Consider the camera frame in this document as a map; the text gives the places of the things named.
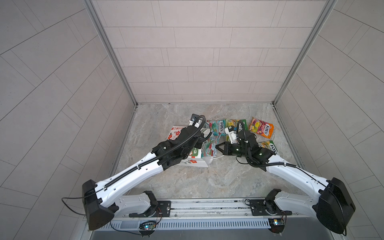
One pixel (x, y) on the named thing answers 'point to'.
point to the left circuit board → (148, 225)
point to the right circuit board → (277, 225)
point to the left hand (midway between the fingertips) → (203, 130)
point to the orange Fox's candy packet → (261, 127)
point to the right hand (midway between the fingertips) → (215, 148)
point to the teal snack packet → (218, 127)
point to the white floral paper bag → (194, 158)
